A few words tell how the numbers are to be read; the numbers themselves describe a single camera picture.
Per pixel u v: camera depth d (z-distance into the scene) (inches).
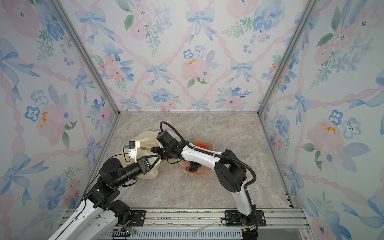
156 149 29.4
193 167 34.0
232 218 28.8
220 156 20.1
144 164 23.0
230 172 19.4
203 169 35.2
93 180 35.6
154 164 25.2
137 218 29.3
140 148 24.7
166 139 26.1
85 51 33.4
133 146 24.2
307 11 27.7
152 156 25.2
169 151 25.8
